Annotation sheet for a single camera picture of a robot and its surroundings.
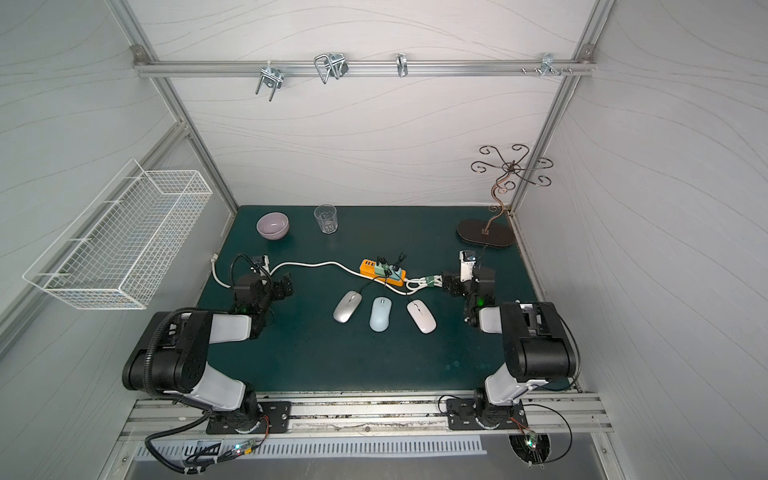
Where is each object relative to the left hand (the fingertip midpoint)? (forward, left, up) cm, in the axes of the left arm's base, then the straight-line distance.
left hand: (275, 275), depth 94 cm
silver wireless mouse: (-9, -24, -4) cm, 26 cm away
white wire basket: (-10, +26, +26) cm, 38 cm away
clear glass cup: (+28, -12, -2) cm, 31 cm away
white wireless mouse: (-11, -47, -5) cm, 48 cm away
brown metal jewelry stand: (+23, -73, -4) cm, 76 cm away
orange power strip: (+6, -29, -4) cm, 30 cm away
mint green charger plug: (+1, -37, +3) cm, 37 cm away
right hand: (+4, -60, 0) cm, 60 cm away
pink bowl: (+23, +8, -2) cm, 24 cm away
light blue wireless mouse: (-12, -34, -4) cm, 37 cm away
